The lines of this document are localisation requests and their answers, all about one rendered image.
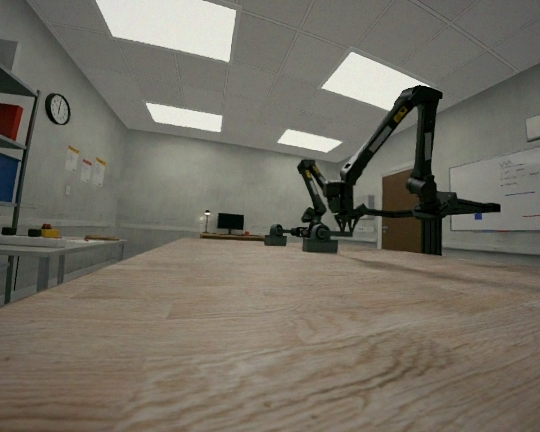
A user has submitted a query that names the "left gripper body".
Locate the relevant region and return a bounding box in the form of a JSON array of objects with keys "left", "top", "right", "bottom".
[{"left": 333, "top": 197, "right": 361, "bottom": 216}]

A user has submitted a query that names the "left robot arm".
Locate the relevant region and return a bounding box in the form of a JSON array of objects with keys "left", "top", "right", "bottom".
[{"left": 323, "top": 85, "right": 448, "bottom": 215}]

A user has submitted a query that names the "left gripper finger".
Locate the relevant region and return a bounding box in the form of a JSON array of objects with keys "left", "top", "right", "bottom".
[
  {"left": 334, "top": 215, "right": 347, "bottom": 233},
  {"left": 347, "top": 216, "right": 360, "bottom": 232}
]

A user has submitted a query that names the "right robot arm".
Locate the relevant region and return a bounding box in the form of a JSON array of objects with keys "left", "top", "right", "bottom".
[{"left": 297, "top": 159, "right": 327, "bottom": 227}]

